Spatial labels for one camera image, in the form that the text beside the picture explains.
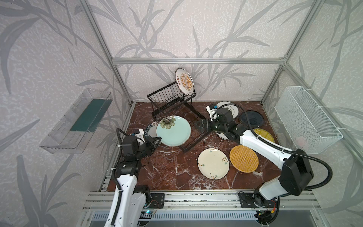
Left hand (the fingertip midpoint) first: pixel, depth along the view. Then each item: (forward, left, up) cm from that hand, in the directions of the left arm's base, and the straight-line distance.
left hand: (162, 138), depth 75 cm
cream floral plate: (-6, -30, -21) cm, 37 cm away
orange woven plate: (-3, -50, -20) cm, 54 cm away
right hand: (+11, -21, +1) cm, 23 cm away
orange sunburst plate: (+39, -11, +8) cm, 42 cm away
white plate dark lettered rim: (+18, +13, -20) cm, 30 cm away
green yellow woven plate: (+14, -68, -19) cm, 72 cm away
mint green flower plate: (+6, -5, -2) cm, 8 cm away
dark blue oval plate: (+31, -68, -22) cm, 78 cm away
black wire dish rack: (+31, -2, -2) cm, 31 cm away
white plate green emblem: (+11, -36, +14) cm, 40 cm away
